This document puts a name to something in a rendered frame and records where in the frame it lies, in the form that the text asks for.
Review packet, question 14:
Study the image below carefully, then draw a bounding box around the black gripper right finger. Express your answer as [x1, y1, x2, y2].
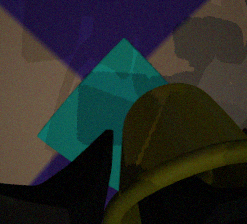
[138, 174, 247, 224]

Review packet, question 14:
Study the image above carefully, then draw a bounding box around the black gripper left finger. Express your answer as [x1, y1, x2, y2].
[0, 131, 114, 224]

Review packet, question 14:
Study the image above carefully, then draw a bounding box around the yellow cup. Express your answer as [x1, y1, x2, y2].
[102, 83, 247, 224]

